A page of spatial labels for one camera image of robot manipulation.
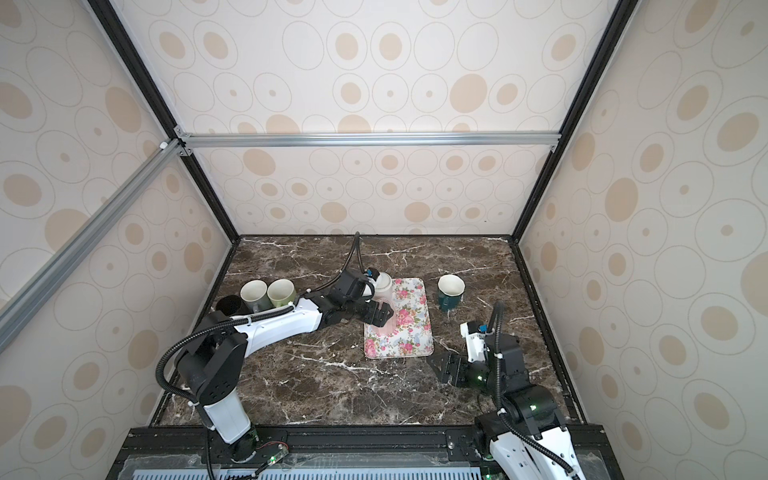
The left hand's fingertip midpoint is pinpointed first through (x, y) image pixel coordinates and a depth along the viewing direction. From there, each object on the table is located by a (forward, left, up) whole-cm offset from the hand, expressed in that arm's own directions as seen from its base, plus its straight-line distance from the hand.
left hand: (389, 305), depth 87 cm
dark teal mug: (+10, -20, -5) cm, 23 cm away
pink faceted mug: (-3, 0, -9) cm, 10 cm away
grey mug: (+6, +43, -4) cm, 44 cm away
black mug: (+1, +48, -3) cm, 48 cm away
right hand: (-18, -13, +4) cm, 22 cm away
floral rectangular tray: (-5, -7, -11) cm, 14 cm away
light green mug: (+8, +35, -6) cm, 37 cm away
